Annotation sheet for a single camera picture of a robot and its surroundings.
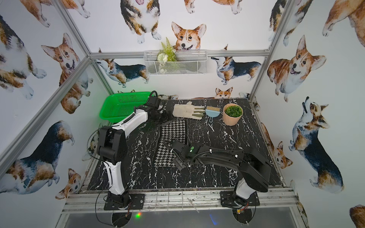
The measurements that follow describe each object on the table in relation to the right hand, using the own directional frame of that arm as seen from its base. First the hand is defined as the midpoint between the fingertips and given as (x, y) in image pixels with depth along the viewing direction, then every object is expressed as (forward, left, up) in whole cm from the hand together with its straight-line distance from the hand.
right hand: (181, 157), depth 81 cm
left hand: (+26, +7, +3) cm, 27 cm away
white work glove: (+42, -3, -7) cm, 43 cm away
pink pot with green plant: (+31, -34, +1) cm, 45 cm away
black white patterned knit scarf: (+22, +9, -6) cm, 24 cm away
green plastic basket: (+47, +55, -6) cm, 72 cm away
